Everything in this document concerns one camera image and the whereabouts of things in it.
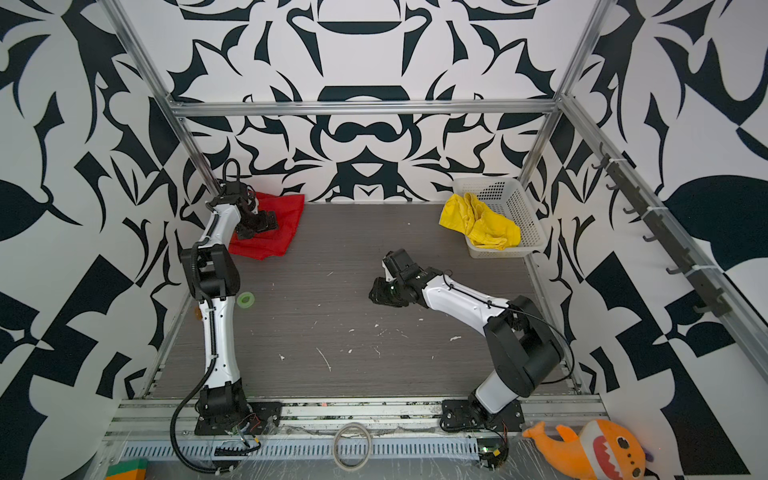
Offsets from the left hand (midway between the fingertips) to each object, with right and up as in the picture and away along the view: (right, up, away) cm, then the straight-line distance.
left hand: (265, 221), depth 108 cm
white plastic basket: (+91, +9, +9) cm, 92 cm away
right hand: (+39, -22, -22) cm, 50 cm away
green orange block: (-12, -56, -42) cm, 71 cm away
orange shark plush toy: (+88, -50, -45) cm, 111 cm away
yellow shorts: (+76, -2, -7) cm, 76 cm away
